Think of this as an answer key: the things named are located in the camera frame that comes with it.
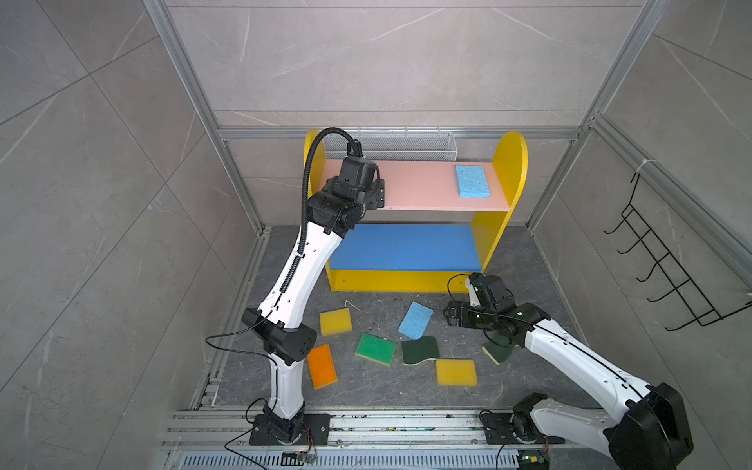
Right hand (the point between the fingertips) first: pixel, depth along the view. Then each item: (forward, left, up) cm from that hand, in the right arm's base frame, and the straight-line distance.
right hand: (456, 310), depth 83 cm
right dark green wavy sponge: (-9, -13, -10) cm, 19 cm away
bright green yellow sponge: (-8, +23, -9) cm, 26 cm away
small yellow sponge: (+1, +36, -9) cm, 38 cm away
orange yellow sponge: (-12, +40, -10) cm, 43 cm away
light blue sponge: (+2, +11, -10) cm, 15 cm away
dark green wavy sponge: (-8, +12, -10) cm, 17 cm away
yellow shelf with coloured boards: (+46, -5, -9) cm, 47 cm away
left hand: (+21, +26, +32) cm, 46 cm away
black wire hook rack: (-13, -44, +22) cm, 51 cm away
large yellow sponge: (-14, +1, -10) cm, 18 cm away
